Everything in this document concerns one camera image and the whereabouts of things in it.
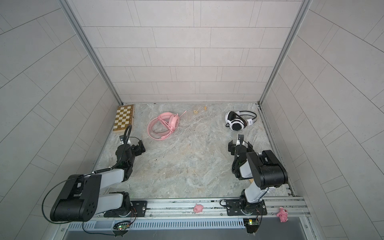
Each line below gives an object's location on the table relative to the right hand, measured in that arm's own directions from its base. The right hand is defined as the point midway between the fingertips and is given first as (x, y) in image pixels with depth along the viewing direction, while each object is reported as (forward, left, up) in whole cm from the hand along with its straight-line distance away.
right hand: (239, 140), depth 93 cm
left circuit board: (-40, +62, +2) cm, 74 cm away
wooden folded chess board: (+23, +78, +3) cm, 81 cm away
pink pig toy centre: (-35, +28, -1) cm, 45 cm away
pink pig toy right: (-40, -11, -1) cm, 41 cm away
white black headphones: (+11, +1, +6) cm, 12 cm away
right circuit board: (-43, +4, -4) cm, 43 cm away
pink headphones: (+14, +52, -1) cm, 54 cm away
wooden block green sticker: (+27, +27, -1) cm, 38 cm away
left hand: (+2, +63, +4) cm, 63 cm away
